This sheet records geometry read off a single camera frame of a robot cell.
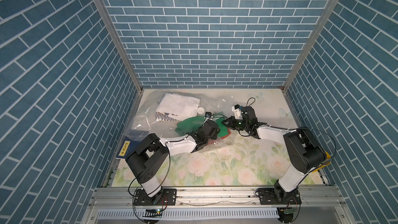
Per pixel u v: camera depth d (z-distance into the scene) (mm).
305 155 476
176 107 996
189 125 945
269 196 736
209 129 686
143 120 915
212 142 865
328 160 747
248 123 740
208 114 791
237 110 867
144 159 478
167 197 733
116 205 729
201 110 1010
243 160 865
